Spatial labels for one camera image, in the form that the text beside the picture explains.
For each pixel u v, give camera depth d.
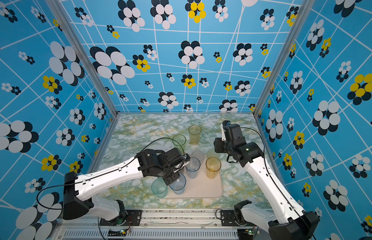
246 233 0.70
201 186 0.86
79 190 0.40
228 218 0.73
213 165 0.79
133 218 0.73
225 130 0.56
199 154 0.87
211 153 0.92
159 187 0.81
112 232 0.72
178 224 0.72
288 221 0.37
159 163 0.49
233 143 0.53
